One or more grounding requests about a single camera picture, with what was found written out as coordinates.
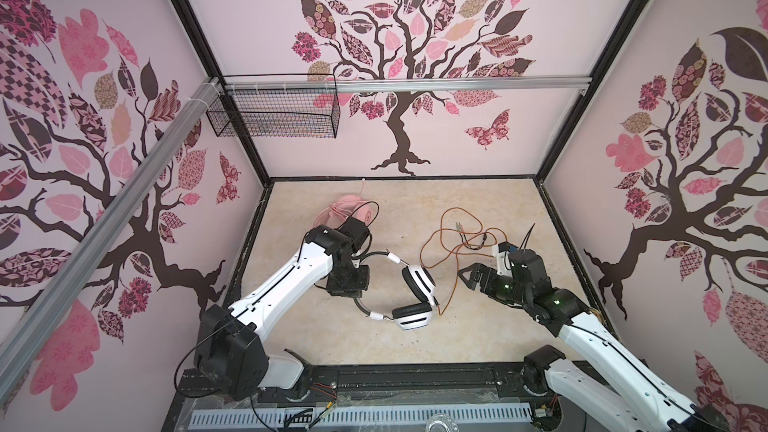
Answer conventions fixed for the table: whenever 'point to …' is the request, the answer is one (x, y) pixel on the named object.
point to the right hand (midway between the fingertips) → (469, 274)
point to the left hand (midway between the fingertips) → (358, 298)
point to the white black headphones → (409, 316)
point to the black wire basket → (278, 114)
